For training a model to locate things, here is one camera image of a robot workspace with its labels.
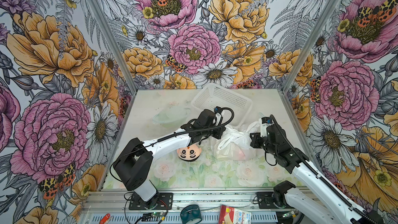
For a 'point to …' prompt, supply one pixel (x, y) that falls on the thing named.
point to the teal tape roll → (190, 211)
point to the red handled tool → (104, 219)
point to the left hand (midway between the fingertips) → (223, 132)
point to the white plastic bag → (236, 144)
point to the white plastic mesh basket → (214, 96)
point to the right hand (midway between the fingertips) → (250, 139)
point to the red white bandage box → (230, 215)
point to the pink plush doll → (188, 153)
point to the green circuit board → (156, 214)
